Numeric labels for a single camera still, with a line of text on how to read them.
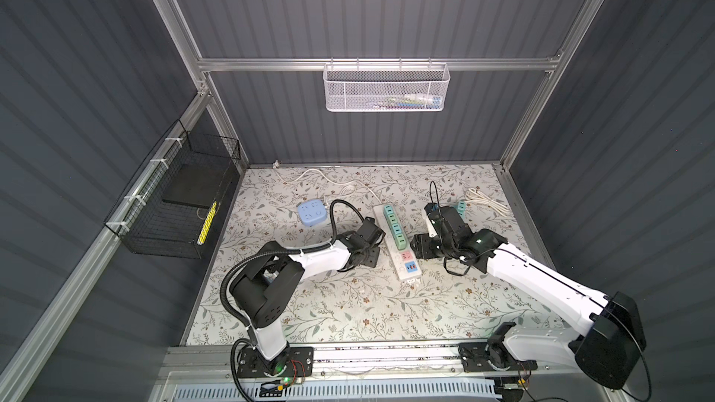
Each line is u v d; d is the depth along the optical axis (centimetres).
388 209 98
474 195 108
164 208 72
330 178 116
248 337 54
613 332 39
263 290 47
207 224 69
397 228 93
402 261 89
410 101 91
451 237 60
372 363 75
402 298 85
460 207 99
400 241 89
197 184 76
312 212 104
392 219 95
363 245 71
